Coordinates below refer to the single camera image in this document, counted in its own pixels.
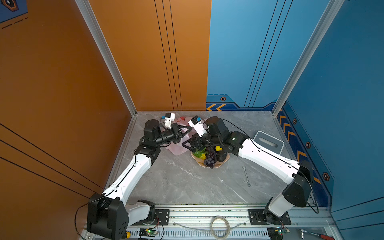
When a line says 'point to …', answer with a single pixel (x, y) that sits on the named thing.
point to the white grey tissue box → (268, 142)
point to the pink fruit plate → (201, 161)
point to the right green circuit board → (281, 231)
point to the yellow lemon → (203, 156)
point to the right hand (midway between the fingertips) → (187, 140)
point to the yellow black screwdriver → (128, 234)
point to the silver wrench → (248, 184)
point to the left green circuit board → (147, 232)
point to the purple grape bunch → (211, 157)
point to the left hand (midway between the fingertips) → (192, 128)
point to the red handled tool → (327, 237)
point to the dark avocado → (221, 157)
